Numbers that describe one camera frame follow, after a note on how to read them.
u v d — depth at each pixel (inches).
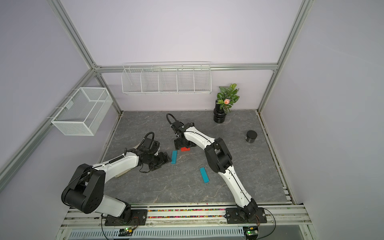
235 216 29.1
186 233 62.1
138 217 29.1
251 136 39.3
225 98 36.0
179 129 29.7
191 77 40.1
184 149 37.9
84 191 17.1
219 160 23.9
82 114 32.5
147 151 28.4
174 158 36.7
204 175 34.2
